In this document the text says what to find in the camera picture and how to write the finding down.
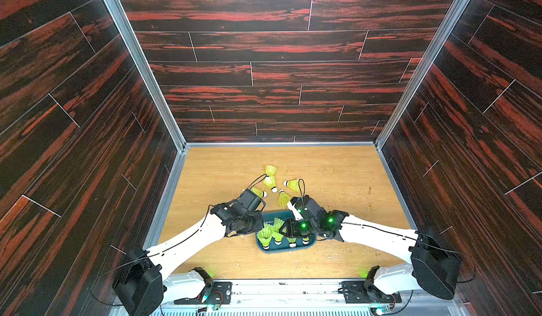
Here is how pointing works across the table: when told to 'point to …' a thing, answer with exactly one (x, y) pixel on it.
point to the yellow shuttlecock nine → (278, 238)
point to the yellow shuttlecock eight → (265, 235)
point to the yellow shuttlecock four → (292, 242)
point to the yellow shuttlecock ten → (292, 184)
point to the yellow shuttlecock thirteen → (269, 181)
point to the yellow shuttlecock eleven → (261, 194)
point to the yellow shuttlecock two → (278, 223)
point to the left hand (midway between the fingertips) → (263, 225)
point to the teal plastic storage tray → (270, 239)
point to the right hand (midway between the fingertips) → (284, 227)
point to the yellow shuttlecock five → (270, 170)
